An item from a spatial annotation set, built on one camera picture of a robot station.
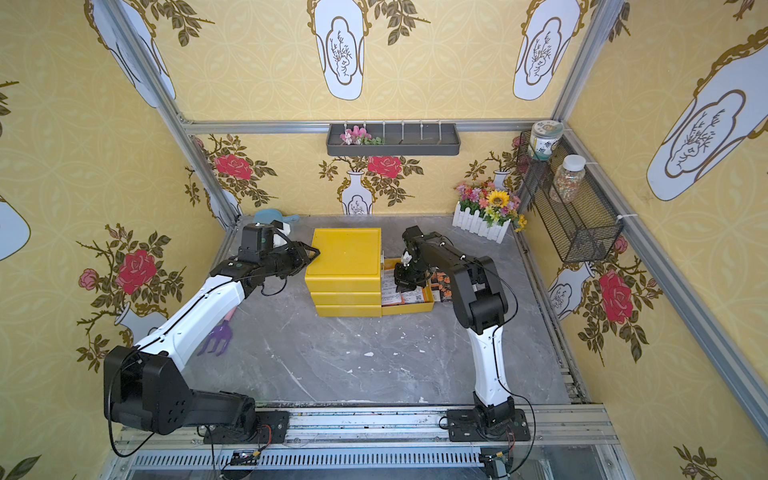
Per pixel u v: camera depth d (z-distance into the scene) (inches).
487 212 40.7
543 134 33.3
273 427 28.7
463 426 28.8
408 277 34.8
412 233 33.7
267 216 47.7
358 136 34.6
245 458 28.5
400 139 36.3
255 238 24.8
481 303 22.3
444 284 39.4
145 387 16.2
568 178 28.3
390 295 38.1
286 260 28.7
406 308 36.0
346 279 29.9
